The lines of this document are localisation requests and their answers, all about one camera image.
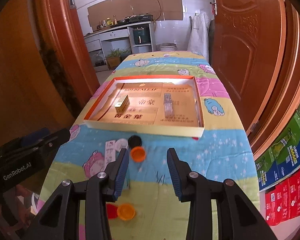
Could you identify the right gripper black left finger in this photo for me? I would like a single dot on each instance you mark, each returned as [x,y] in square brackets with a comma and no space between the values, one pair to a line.
[59,217]

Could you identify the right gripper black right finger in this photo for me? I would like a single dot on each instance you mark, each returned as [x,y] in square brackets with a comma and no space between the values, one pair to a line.
[237,216]

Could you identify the red bottle cap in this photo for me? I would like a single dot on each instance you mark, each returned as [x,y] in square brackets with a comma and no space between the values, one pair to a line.
[111,211]

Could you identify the yellow orange bottle cap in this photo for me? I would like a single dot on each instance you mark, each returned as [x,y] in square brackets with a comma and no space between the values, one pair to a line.
[126,211]

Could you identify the white cartoon lighter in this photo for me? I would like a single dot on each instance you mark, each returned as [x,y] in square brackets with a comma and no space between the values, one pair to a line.
[109,152]

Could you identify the white bottle cap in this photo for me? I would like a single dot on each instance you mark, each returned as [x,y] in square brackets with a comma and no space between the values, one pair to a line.
[121,143]

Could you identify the black bottle cap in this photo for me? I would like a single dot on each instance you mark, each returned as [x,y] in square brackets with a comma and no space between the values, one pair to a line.
[134,141]

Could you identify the gold small box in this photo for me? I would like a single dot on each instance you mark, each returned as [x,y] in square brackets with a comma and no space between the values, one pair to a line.
[122,103]

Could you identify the clear plastic lighter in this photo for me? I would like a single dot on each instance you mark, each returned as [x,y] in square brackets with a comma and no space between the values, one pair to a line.
[168,105]

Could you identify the red carton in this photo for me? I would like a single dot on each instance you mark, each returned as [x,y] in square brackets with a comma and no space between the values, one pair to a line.
[283,202]

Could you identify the green blue beer carton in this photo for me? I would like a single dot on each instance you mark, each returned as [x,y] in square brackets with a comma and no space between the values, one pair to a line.
[283,156]

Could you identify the orange rimmed cardboard tray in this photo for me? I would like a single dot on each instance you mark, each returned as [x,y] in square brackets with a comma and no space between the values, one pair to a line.
[145,113]

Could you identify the potted green plant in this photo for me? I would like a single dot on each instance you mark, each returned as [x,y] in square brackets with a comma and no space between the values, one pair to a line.
[113,59]

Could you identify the white plastic bucket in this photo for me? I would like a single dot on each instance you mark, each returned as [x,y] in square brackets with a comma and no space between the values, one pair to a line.
[167,47]

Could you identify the white kitchen counter cabinet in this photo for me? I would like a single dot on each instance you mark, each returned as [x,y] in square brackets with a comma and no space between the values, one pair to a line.
[101,43]

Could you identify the dark green air fryer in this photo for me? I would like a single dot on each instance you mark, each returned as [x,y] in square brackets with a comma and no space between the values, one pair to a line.
[141,35]

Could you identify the yellow oil bottle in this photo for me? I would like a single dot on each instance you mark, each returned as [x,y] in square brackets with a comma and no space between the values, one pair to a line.
[109,22]

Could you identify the black gas stove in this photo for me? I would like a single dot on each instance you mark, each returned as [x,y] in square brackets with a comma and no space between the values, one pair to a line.
[141,18]

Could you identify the white woven sack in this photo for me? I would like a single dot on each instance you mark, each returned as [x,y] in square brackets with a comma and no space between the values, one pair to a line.
[199,36]

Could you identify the brown wooden door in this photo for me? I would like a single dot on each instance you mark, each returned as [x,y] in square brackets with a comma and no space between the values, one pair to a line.
[249,42]

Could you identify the brown wooden door frame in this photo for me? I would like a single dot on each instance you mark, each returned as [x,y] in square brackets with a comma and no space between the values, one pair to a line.
[64,53]

